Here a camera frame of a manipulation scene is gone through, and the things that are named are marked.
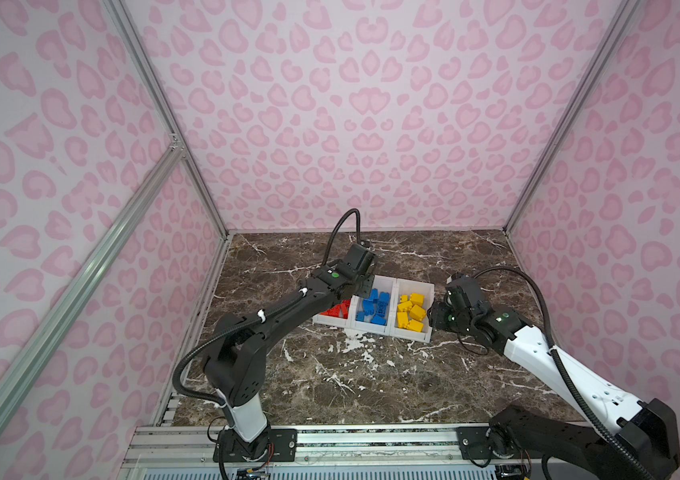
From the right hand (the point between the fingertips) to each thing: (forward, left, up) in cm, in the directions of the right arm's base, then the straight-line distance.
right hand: (434, 312), depth 80 cm
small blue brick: (+5, +20, -13) cm, 24 cm away
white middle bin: (+14, +12, -8) cm, 20 cm away
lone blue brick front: (+12, +12, -13) cm, 21 cm away
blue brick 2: (+5, +15, -14) cm, 21 cm away
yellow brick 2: (+9, +6, -12) cm, 16 cm away
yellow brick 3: (+6, +2, -11) cm, 13 cm away
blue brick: (+12, +16, -10) cm, 22 cm away
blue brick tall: (+9, +17, -13) cm, 24 cm away
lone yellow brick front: (+4, +7, -12) cm, 15 cm away
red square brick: (+7, +25, -10) cm, 27 cm away
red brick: (+8, +27, -13) cm, 31 cm away
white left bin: (+3, +27, -12) cm, 30 cm away
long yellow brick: (+2, +3, -11) cm, 12 cm away
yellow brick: (+12, +1, -13) cm, 18 cm away
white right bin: (+7, +5, -13) cm, 15 cm away
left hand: (+11, +19, +2) cm, 22 cm away
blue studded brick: (+9, +13, -14) cm, 21 cm away
